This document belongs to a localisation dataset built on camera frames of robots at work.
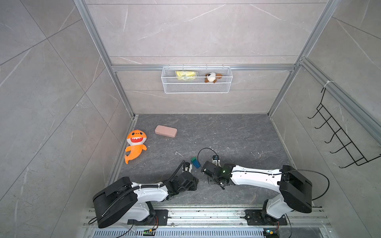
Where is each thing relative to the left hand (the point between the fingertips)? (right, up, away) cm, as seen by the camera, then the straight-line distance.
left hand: (199, 179), depth 85 cm
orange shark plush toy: (-41, +23, +10) cm, 48 cm away
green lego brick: (-3, +10, +8) cm, 13 cm away
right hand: (+8, +1, 0) cm, 8 cm away
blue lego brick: (-2, +8, +5) cm, 9 cm away
